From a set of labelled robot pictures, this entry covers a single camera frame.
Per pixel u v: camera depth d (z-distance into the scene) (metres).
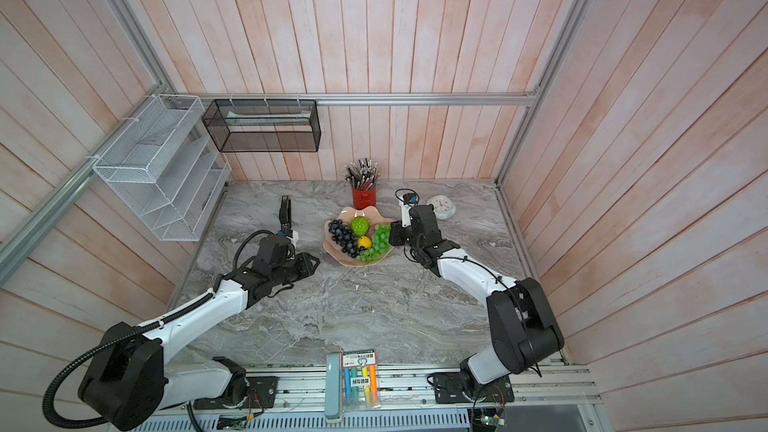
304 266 0.76
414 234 0.75
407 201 0.78
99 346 0.42
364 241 0.96
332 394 0.74
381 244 0.92
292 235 0.80
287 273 0.72
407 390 0.75
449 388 0.73
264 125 0.90
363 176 0.98
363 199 1.05
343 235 0.96
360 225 0.98
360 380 0.74
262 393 0.73
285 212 1.07
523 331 0.44
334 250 0.97
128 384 0.40
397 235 0.78
